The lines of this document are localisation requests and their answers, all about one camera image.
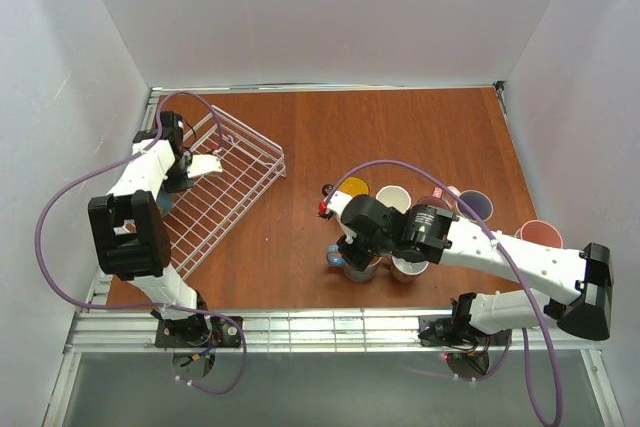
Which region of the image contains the purple cable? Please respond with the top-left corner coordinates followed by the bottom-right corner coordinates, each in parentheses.
top-left (324, 160), bottom-right (565, 427)
top-left (33, 91), bottom-right (249, 396)

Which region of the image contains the white wire dish rack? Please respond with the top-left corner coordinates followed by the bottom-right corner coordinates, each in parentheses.
top-left (164, 108), bottom-right (286, 279)

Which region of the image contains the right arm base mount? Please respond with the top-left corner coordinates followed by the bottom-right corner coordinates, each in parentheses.
top-left (418, 293), bottom-right (509, 350)

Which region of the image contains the blue patterned mug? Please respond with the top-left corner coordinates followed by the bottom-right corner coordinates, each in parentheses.
top-left (326, 244), bottom-right (382, 283)

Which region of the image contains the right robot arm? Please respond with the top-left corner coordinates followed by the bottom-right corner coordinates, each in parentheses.
top-left (324, 192), bottom-right (613, 341)

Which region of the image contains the yellow mug black handle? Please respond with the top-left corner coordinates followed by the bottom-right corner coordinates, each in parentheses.
top-left (321, 176), bottom-right (370, 197)

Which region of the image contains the iridescent cream mug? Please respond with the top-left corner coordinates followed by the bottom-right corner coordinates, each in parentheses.
top-left (448, 186), bottom-right (494, 222)

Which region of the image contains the pink dotted square mug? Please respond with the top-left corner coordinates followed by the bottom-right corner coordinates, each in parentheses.
top-left (391, 256), bottom-right (429, 283)

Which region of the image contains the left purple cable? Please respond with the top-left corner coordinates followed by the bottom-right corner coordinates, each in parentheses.
top-left (33, 91), bottom-right (249, 396)

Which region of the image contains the pink ghost pattern mug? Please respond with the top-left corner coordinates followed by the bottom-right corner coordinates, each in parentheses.
top-left (417, 196), bottom-right (452, 214)

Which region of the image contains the tall cream pink tumbler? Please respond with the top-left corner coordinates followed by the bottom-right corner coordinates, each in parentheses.
top-left (515, 219), bottom-right (564, 248)

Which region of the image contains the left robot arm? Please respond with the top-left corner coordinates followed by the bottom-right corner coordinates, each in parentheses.
top-left (88, 111), bottom-right (223, 336)

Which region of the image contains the pink faceted mug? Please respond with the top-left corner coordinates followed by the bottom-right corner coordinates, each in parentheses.
top-left (375, 185), bottom-right (412, 213)

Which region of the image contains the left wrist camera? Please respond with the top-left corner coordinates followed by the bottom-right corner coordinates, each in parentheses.
top-left (186, 154), bottom-right (223, 179)

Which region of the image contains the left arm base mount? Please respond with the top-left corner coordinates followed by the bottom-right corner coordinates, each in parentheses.
top-left (154, 314), bottom-right (243, 349)

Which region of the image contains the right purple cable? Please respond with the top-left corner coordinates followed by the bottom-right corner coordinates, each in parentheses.
top-left (324, 160), bottom-right (565, 427)

